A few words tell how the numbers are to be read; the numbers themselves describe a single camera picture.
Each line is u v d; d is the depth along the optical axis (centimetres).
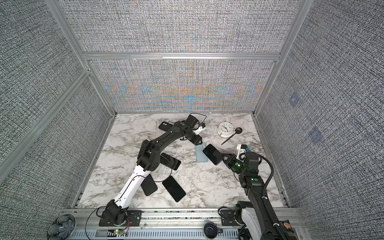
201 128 95
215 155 100
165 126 113
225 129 104
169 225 73
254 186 57
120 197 65
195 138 92
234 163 70
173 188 85
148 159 66
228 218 73
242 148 75
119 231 70
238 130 106
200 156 96
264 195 52
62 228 69
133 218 73
